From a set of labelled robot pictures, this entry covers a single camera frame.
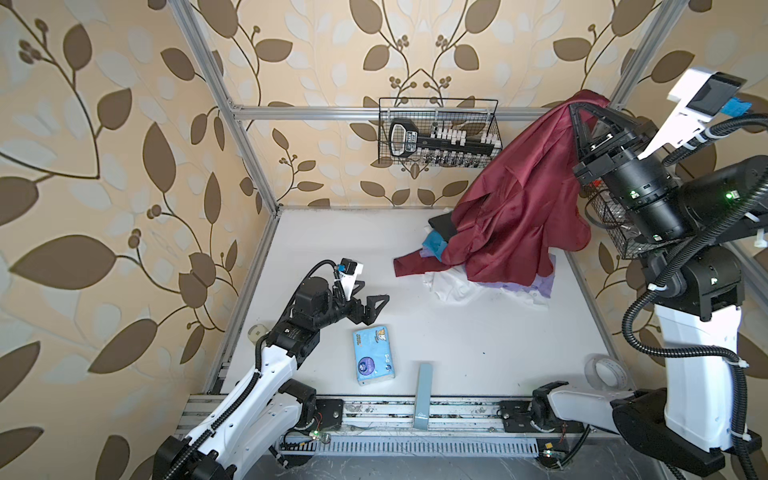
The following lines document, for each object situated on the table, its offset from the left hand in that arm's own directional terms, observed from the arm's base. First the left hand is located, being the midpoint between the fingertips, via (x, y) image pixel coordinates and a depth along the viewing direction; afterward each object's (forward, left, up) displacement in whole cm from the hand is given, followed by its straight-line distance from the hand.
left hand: (377, 289), depth 75 cm
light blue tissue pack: (-12, +1, -15) cm, 19 cm away
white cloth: (+13, -25, -19) cm, 34 cm away
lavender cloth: (+13, -53, -18) cm, 57 cm away
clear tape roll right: (-12, -57, -17) cm, 61 cm away
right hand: (+1, -28, +48) cm, 56 cm away
